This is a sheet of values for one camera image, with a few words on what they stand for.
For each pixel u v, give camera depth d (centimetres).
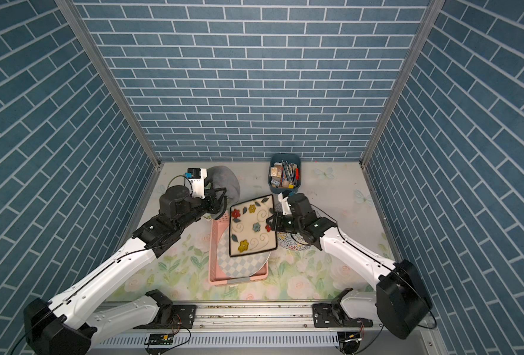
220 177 72
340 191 111
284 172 115
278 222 71
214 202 63
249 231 82
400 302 41
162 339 72
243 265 81
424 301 43
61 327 37
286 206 74
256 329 72
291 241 91
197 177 62
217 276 82
